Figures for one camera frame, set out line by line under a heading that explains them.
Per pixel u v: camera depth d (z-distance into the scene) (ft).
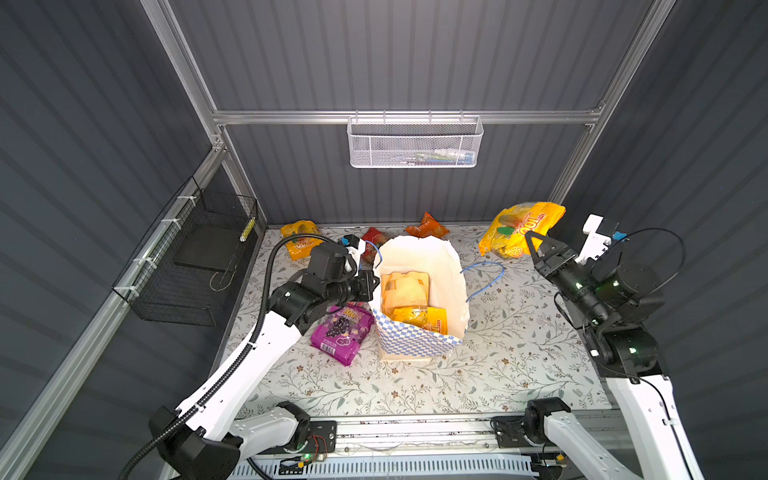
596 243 1.65
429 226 3.81
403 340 2.27
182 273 2.35
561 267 1.63
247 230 2.69
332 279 1.79
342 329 2.84
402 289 3.05
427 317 2.76
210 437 1.24
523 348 2.91
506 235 2.01
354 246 2.08
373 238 3.54
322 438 2.37
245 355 1.40
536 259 1.81
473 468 2.53
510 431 2.42
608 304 1.46
